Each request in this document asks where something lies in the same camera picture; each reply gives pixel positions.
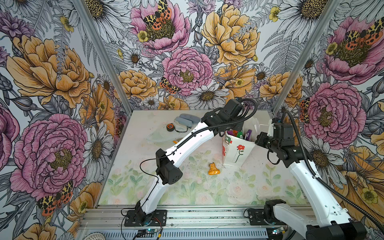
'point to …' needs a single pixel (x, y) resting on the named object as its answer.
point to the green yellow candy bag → (239, 133)
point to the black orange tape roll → (170, 127)
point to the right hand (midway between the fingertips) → (256, 140)
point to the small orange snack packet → (212, 170)
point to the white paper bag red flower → (235, 151)
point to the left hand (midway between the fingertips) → (237, 125)
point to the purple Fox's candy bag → (248, 135)
